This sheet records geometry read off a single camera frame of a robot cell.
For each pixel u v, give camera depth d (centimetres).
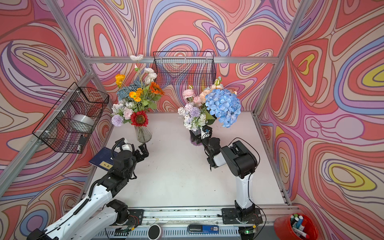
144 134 98
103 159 92
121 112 80
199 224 73
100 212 59
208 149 80
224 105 61
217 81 72
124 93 77
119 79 77
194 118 77
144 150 72
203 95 78
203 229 67
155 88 76
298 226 65
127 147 69
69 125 73
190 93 82
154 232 65
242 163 53
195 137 83
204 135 79
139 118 80
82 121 70
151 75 77
